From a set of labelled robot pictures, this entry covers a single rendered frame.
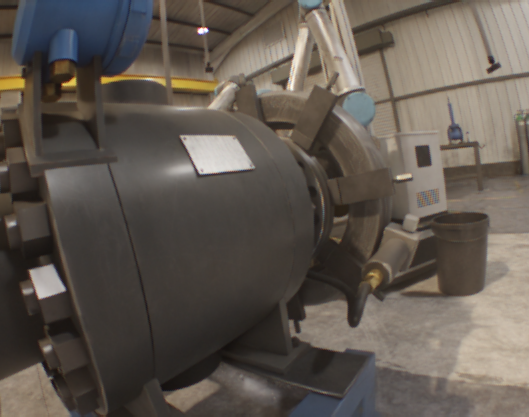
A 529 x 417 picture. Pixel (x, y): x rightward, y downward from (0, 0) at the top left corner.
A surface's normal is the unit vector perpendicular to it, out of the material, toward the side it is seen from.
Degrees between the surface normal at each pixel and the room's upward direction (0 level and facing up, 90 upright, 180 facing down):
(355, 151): 90
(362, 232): 90
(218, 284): 102
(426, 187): 90
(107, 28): 131
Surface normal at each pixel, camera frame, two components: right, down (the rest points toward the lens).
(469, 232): -0.33, 0.18
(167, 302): 0.79, 0.11
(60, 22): 0.69, 0.60
